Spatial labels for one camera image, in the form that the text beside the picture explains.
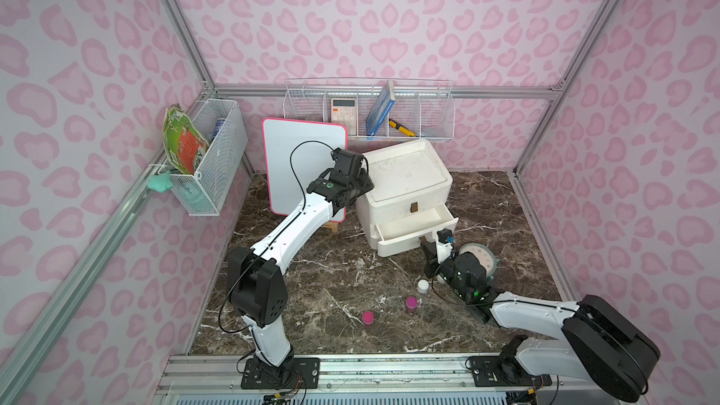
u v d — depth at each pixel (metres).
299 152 0.71
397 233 0.86
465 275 0.63
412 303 0.84
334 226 0.98
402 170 0.89
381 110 0.88
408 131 0.97
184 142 0.74
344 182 0.64
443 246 0.71
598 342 0.42
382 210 0.81
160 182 0.63
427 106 1.00
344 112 0.95
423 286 0.86
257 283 0.46
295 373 0.72
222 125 0.88
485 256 0.92
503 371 0.66
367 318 0.80
